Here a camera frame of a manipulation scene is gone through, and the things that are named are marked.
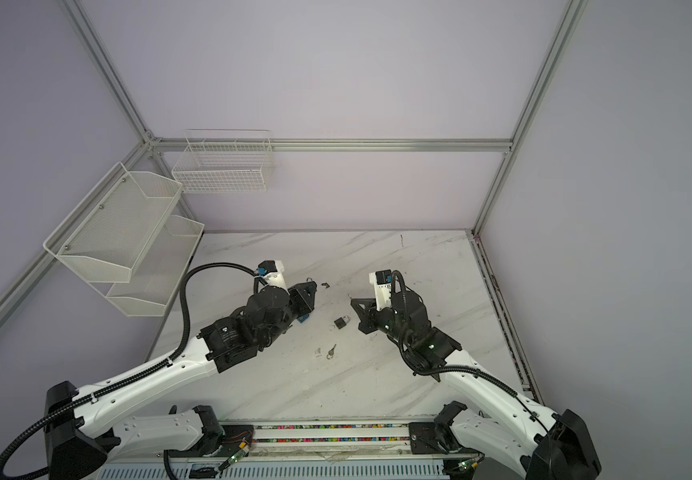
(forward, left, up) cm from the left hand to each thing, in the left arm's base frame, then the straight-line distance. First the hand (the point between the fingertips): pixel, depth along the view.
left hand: (314, 286), depth 72 cm
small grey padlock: (+4, -6, -27) cm, 27 cm away
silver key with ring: (-6, +1, -26) cm, 27 cm away
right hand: (-2, -9, -4) cm, 10 cm away
